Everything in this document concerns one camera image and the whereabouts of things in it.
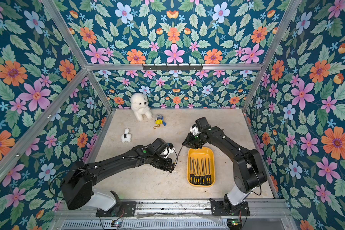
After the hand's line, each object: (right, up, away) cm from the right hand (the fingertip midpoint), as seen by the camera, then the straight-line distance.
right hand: (184, 143), depth 85 cm
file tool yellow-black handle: (-5, -10, -5) cm, 12 cm away
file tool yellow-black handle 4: (+11, -19, -3) cm, 22 cm away
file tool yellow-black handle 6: (+7, -19, -1) cm, 20 cm away
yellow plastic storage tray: (+10, -15, +4) cm, 19 cm away
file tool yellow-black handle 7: (+10, -19, -1) cm, 22 cm away
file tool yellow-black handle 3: (+15, -19, -1) cm, 24 cm away
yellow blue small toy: (-19, +14, +23) cm, 33 cm away
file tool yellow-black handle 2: (+4, -19, 0) cm, 19 cm away
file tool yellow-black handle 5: (+5, -18, 0) cm, 19 cm away
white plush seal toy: (-32, +25, +17) cm, 44 cm away
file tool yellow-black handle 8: (+8, -19, -1) cm, 21 cm away
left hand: (-5, -13, -7) cm, 15 cm away
